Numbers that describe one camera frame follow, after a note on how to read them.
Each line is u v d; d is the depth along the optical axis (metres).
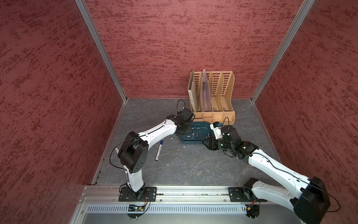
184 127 0.76
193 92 0.92
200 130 1.00
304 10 0.72
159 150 0.90
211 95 1.26
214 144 0.68
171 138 0.95
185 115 0.70
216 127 0.71
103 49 0.88
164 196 0.74
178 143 0.93
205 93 1.18
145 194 0.73
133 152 0.47
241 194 0.71
